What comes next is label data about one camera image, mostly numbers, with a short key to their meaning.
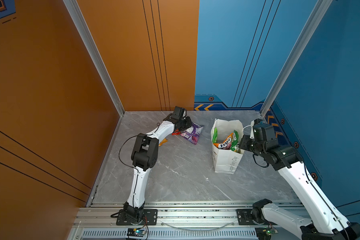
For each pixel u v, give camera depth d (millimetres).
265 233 700
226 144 773
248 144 628
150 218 740
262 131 518
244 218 724
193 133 968
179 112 813
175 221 729
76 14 710
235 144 744
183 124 884
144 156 580
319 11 709
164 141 1016
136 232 706
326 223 367
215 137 803
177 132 787
